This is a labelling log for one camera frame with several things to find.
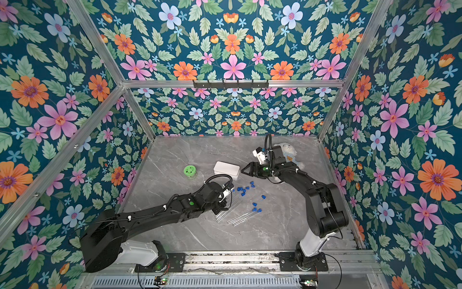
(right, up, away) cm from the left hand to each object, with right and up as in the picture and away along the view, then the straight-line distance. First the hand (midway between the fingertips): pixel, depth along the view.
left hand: (227, 197), depth 84 cm
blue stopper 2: (+10, +2, +12) cm, 16 cm away
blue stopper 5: (+8, +1, +12) cm, 14 cm away
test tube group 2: (+16, -8, +4) cm, 18 cm away
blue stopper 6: (+18, -2, +9) cm, 21 cm away
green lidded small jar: (-22, +10, +14) cm, 28 cm away
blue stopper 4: (+5, +1, +12) cm, 13 cm away
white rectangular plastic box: (0, +12, +16) cm, 20 cm away
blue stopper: (+12, +3, +14) cm, 19 cm away
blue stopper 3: (+7, -1, +10) cm, 12 cm away
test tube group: (+13, -7, +5) cm, 16 cm away
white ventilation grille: (-11, -30, -13) cm, 35 cm away
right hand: (+12, +13, +4) cm, 18 cm away
